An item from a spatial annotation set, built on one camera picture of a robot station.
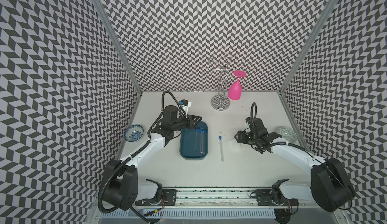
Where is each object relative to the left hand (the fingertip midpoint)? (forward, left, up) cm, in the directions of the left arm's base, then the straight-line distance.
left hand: (200, 119), depth 80 cm
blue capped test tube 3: (+3, +2, -18) cm, 19 cm away
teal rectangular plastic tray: (-5, +4, -19) cm, 20 cm away
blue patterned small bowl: (+1, +42, -17) cm, 45 cm away
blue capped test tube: (+2, -2, -17) cm, 17 cm away
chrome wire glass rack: (+26, -15, -17) cm, 35 cm away
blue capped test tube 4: (-9, -13, -19) cm, 24 cm away
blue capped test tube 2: (+2, -1, -18) cm, 18 cm away
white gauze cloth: (-7, -20, -17) cm, 27 cm away
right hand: (-5, -23, -14) cm, 27 cm away
